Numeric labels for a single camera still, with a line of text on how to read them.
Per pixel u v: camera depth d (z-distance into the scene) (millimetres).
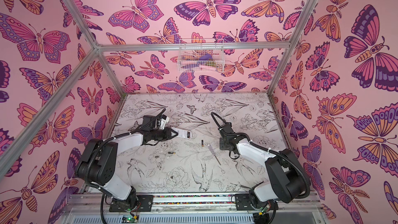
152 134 754
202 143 945
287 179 426
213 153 898
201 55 968
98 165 466
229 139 691
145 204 734
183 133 937
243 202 728
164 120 870
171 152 900
